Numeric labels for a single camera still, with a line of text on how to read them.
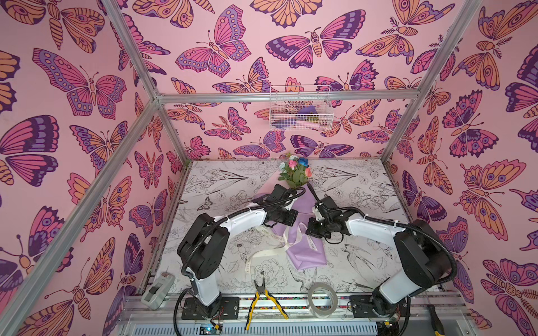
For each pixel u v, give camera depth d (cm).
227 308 73
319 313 71
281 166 113
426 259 45
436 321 70
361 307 73
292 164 108
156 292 74
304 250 84
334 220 70
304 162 109
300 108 95
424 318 72
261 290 77
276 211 67
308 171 111
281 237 86
